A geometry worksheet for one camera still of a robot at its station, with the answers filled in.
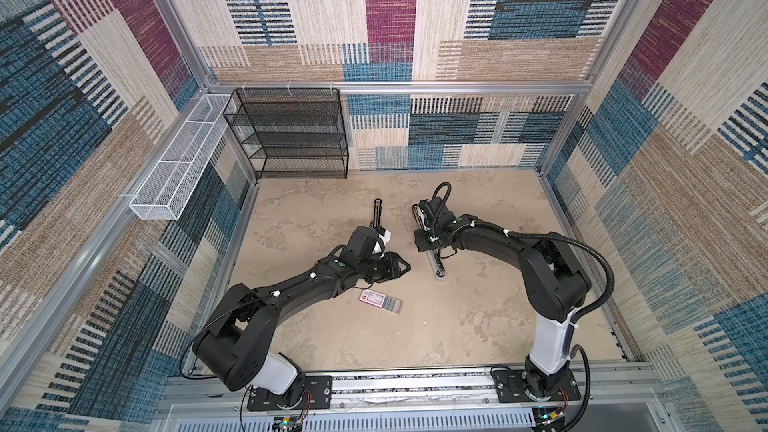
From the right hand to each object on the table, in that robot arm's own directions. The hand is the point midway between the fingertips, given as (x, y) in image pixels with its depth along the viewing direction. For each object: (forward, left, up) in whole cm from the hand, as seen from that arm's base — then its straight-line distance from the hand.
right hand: (425, 242), depth 96 cm
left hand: (-12, +6, +7) cm, 15 cm away
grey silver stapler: (-5, -2, -1) cm, 5 cm away
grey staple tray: (-18, +11, -4) cm, 22 cm away
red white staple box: (-17, +17, -3) cm, 24 cm away
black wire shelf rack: (+40, +46, +13) cm, 62 cm away
